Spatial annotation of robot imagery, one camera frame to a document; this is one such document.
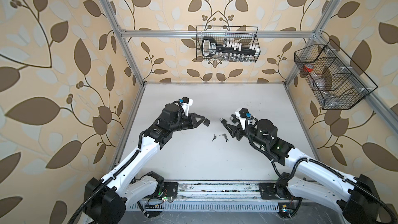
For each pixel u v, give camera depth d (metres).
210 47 0.85
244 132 0.64
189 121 0.65
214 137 0.93
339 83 0.72
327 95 0.72
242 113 0.62
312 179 0.49
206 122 0.74
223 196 0.74
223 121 0.99
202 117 0.74
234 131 0.64
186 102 0.68
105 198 0.38
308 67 0.88
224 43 0.81
